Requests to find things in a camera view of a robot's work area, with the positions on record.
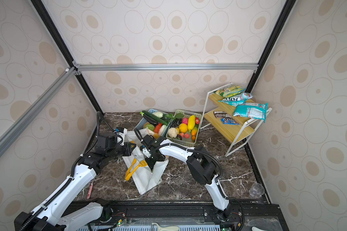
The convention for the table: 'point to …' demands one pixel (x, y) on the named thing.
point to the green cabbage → (150, 126)
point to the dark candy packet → (221, 114)
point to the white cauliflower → (172, 132)
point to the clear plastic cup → (256, 190)
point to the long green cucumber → (154, 117)
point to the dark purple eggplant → (149, 119)
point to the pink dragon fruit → (185, 120)
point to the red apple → (197, 121)
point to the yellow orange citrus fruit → (182, 128)
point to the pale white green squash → (158, 114)
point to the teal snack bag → (251, 110)
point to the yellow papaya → (191, 122)
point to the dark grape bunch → (175, 123)
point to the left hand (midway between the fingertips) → (138, 143)
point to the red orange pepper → (157, 128)
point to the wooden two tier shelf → (237, 134)
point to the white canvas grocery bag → (143, 178)
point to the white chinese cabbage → (162, 130)
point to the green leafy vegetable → (178, 115)
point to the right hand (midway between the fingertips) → (150, 166)
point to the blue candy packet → (229, 121)
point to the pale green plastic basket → (186, 139)
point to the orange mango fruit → (194, 131)
